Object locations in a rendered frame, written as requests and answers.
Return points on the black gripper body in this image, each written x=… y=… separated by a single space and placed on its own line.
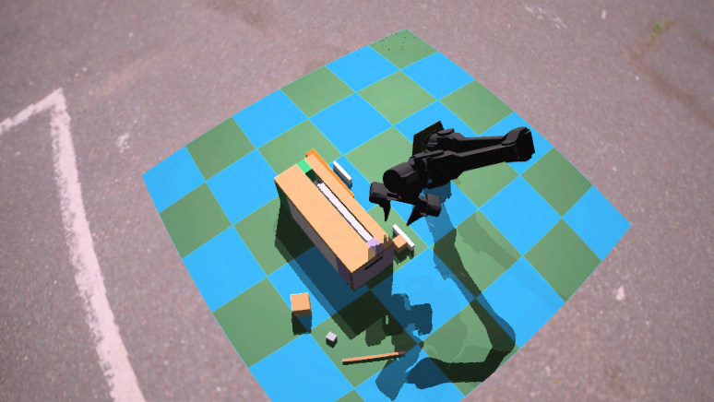
x=431 y=204

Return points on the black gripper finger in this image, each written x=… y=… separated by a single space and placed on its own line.
x=415 y=215
x=386 y=210

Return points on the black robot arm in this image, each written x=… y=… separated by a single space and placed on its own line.
x=449 y=154

